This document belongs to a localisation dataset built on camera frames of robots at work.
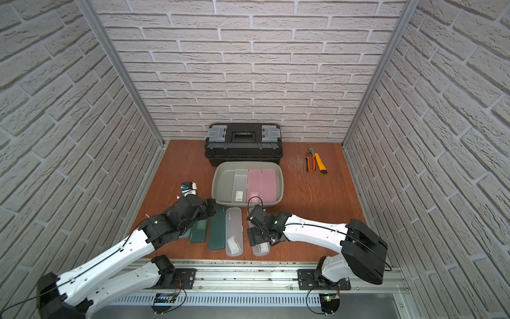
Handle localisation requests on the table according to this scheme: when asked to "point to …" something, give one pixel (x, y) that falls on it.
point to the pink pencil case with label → (254, 194)
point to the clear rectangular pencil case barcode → (239, 193)
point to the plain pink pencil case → (269, 187)
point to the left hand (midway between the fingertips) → (210, 200)
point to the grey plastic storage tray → (222, 177)
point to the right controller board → (329, 302)
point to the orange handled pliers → (307, 159)
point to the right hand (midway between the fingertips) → (260, 236)
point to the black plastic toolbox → (244, 141)
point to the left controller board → (163, 302)
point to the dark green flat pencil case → (218, 229)
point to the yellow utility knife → (321, 165)
